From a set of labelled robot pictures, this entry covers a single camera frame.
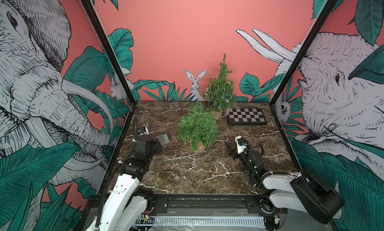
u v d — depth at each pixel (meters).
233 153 0.76
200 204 0.75
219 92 0.93
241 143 0.70
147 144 0.57
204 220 0.70
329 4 0.71
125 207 0.47
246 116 1.10
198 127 0.74
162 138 0.78
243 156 0.74
